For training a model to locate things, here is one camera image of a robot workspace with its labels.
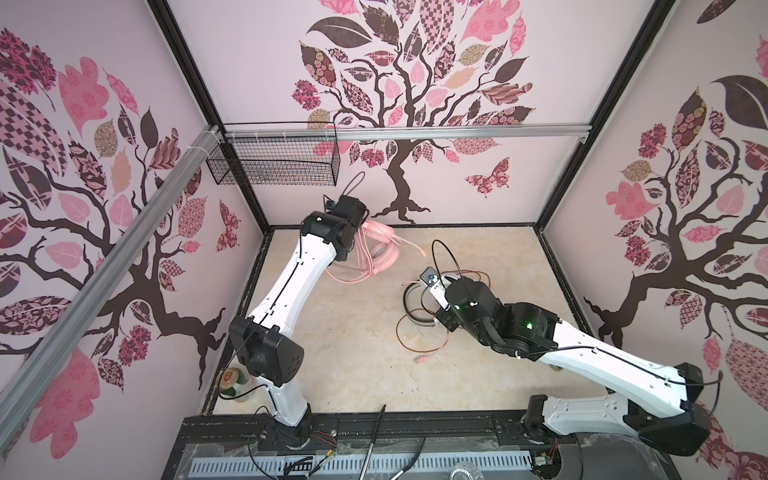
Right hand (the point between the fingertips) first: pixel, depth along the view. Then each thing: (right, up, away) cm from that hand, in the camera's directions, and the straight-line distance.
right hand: (440, 285), depth 68 cm
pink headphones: (-16, +8, +16) cm, 24 cm away
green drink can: (-51, -24, +3) cm, 56 cm away
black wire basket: (-48, +40, +27) cm, 68 cm away
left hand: (-31, +8, +9) cm, 34 cm away
